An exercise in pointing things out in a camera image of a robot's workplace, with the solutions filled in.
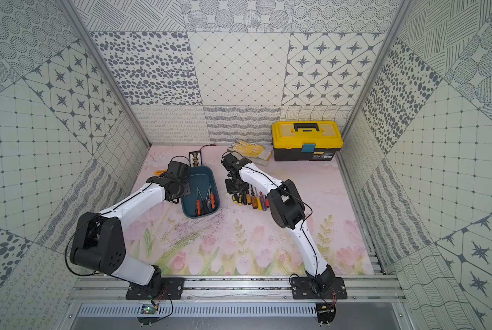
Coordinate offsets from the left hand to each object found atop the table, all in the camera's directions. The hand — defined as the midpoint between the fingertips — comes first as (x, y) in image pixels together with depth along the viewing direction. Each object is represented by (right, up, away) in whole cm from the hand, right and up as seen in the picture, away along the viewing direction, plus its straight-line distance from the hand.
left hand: (182, 187), depth 91 cm
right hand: (+24, -3, +8) cm, 26 cm away
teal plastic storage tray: (+6, +4, +11) cm, 13 cm away
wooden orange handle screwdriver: (+33, -7, +7) cm, 34 cm away
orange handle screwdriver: (+13, -7, +5) cm, 15 cm away
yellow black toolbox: (+59, +22, +11) cm, 64 cm away
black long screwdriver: (+28, -6, +7) cm, 30 cm away
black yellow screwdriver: (+26, -7, +6) cm, 27 cm away
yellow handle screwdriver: (+35, -9, +5) cm, 36 cm away
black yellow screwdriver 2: (+23, -6, +7) cm, 25 cm away
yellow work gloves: (+34, +16, +24) cm, 45 cm away
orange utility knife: (-19, +6, +17) cm, 26 cm away
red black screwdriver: (+39, -8, +7) cm, 40 cm away
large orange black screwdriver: (+7, -11, 0) cm, 13 cm away
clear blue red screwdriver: (+37, -8, +7) cm, 38 cm away
